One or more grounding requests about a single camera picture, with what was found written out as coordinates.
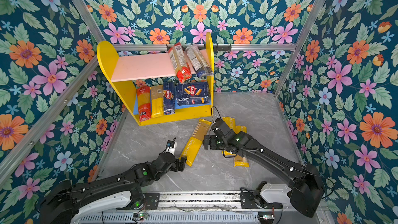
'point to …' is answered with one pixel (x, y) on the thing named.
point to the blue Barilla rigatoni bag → (193, 93)
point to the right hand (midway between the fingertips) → (209, 142)
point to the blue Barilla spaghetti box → (169, 92)
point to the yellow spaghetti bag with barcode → (157, 100)
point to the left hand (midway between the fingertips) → (182, 155)
